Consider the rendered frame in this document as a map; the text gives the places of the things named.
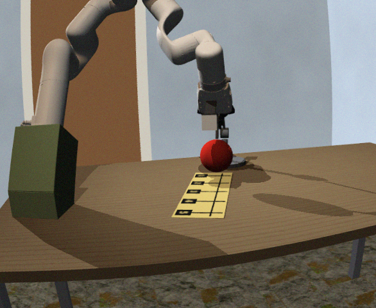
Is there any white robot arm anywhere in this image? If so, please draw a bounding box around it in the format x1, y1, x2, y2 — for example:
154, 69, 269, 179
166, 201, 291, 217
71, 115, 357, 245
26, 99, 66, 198
21, 0, 231, 131

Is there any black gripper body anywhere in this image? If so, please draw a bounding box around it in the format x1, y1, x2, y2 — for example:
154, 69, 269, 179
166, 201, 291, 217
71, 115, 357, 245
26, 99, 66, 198
198, 82, 232, 114

